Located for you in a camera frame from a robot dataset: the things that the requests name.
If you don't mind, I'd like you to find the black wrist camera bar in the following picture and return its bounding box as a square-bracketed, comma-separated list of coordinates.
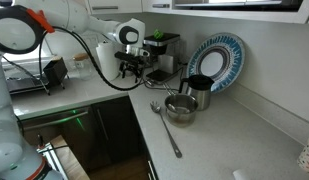
[113, 50, 146, 66]

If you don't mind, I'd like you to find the small green object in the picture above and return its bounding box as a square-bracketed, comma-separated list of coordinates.
[153, 29, 164, 40]

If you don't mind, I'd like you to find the silver upper cabinet handle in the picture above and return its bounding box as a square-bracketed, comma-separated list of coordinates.
[151, 3, 171, 9]
[91, 5, 119, 11]

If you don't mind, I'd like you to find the steel carafe with black lid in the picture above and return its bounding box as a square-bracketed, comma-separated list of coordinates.
[178, 74, 216, 112]

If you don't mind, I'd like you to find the blue and white plate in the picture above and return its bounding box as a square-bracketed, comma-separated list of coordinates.
[186, 32, 247, 95]

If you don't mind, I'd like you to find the black red clamp handle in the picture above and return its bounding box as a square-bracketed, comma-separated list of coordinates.
[36, 133, 46, 150]

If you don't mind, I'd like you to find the silver cabinet handle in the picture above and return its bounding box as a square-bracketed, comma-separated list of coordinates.
[96, 108, 111, 142]
[91, 5, 119, 11]
[151, 3, 171, 9]

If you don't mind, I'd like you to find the dark lower cabinet front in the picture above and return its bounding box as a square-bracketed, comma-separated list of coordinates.
[18, 95, 143, 173]

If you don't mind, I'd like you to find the white striped base plate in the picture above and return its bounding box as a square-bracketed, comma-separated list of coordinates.
[37, 143, 70, 180]

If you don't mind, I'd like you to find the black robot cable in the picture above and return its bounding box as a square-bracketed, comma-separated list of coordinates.
[37, 25, 150, 92]

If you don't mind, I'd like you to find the metal dish rack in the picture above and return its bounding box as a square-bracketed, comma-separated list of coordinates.
[2, 56, 67, 97]

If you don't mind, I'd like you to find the dotted paper cup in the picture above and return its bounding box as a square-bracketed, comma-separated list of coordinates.
[296, 136, 309, 175]

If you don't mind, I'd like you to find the silver lower cabinet handle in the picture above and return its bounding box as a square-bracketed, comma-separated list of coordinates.
[96, 108, 111, 142]

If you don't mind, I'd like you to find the black appliance power cable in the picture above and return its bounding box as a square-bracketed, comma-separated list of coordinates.
[142, 74, 188, 93]

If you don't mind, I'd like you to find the steel microwave oven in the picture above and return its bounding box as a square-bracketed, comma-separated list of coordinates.
[172, 0, 305, 11]

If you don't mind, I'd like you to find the wooden board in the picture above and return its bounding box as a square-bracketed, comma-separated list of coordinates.
[49, 134, 91, 180]

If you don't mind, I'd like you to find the orange cable clip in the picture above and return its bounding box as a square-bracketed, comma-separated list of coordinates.
[26, 8, 56, 34]

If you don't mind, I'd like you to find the white upper cabinet door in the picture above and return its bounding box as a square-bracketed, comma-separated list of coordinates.
[142, 0, 174, 13]
[87, 0, 144, 15]

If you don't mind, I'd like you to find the steel pasta spoon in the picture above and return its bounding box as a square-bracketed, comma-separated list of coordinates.
[149, 100, 184, 159]

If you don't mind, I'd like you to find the steel black coffee maker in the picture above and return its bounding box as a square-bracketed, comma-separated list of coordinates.
[142, 32, 182, 85]

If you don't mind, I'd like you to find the long silver appliance handle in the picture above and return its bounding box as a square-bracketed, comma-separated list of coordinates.
[22, 111, 90, 130]

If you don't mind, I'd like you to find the steel pot with handle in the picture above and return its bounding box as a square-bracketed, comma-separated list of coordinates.
[162, 82, 199, 128]

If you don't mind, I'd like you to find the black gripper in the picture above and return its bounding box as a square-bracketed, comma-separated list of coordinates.
[119, 59, 146, 84]

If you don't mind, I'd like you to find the silver drawer handle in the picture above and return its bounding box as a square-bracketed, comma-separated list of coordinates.
[146, 160, 157, 180]

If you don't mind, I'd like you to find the glass jar with wooden lid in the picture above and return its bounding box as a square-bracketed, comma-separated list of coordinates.
[73, 52, 93, 81]

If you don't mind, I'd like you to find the black cutlery holder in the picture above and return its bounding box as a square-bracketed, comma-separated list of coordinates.
[42, 57, 69, 90]

